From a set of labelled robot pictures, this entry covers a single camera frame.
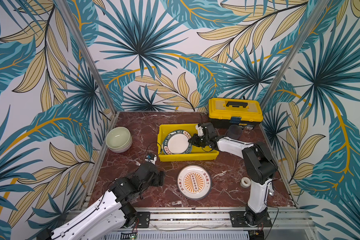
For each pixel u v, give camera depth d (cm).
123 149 91
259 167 52
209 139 77
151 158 67
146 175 55
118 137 98
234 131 99
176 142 98
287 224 75
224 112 98
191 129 102
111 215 59
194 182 86
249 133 96
